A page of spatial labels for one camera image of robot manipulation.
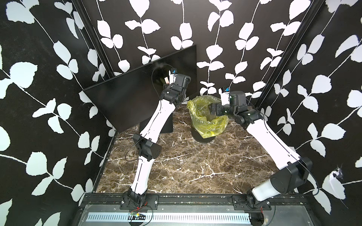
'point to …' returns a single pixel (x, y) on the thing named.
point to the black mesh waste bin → (198, 136)
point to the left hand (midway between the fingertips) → (171, 83)
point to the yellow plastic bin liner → (207, 125)
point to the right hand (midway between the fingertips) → (215, 104)
